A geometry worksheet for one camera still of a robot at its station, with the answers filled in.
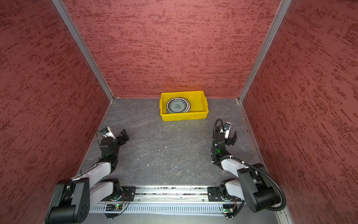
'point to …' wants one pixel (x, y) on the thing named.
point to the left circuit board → (113, 207)
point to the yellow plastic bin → (198, 109)
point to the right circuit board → (228, 208)
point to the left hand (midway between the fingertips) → (119, 134)
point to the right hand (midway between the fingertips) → (226, 130)
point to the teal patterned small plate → (178, 105)
